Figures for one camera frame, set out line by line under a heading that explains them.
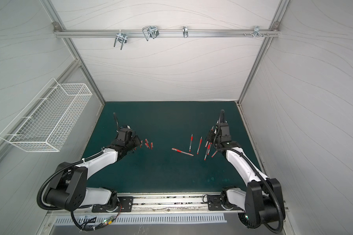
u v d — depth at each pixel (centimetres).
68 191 42
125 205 73
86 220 72
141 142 83
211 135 77
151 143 96
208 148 93
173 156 91
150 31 77
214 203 73
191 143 96
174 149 93
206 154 91
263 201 40
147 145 95
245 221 73
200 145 95
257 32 76
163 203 75
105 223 68
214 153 91
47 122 69
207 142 78
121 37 78
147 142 96
